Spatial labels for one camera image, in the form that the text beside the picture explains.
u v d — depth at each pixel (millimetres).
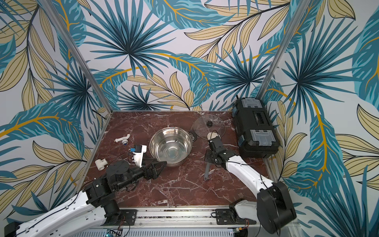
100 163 883
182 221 734
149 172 592
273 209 425
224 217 733
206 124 1118
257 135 852
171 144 984
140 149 608
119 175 501
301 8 689
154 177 585
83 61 886
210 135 902
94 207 496
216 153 650
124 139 1005
